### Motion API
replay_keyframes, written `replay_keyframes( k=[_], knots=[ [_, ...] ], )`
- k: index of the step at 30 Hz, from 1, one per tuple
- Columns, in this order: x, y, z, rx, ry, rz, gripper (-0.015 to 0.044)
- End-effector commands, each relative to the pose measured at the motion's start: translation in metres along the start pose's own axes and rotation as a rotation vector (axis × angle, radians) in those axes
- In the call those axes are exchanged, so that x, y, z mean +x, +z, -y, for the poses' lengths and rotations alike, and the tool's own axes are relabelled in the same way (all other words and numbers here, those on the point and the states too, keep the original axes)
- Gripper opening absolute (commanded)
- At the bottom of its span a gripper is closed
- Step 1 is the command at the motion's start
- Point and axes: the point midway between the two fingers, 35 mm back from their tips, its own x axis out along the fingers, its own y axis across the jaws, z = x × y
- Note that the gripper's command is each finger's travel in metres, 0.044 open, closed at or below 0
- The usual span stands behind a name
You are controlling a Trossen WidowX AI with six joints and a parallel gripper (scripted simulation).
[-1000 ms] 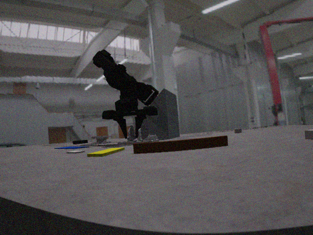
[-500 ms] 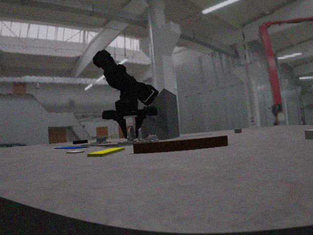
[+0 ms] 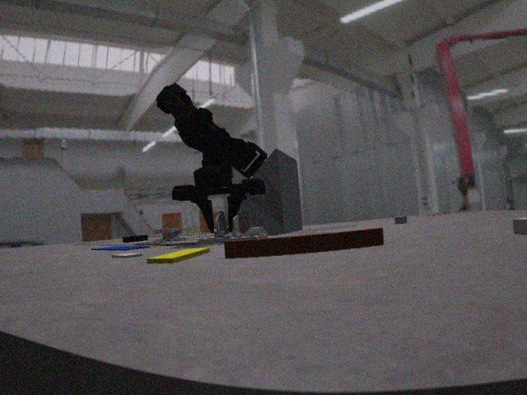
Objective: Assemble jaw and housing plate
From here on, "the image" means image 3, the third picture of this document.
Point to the yellow flat bar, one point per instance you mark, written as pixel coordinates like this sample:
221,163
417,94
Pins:
177,256

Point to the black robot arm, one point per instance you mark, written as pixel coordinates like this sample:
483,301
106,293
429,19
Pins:
198,131

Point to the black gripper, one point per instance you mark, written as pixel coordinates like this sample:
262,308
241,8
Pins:
237,193

